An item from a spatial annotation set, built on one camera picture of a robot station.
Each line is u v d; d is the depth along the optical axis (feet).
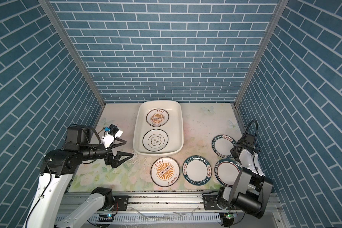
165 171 2.77
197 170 2.78
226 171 2.78
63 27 2.58
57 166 1.30
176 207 2.41
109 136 1.69
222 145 3.23
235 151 2.20
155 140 3.23
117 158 1.71
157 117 3.61
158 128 3.39
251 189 1.49
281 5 2.32
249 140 2.28
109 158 1.70
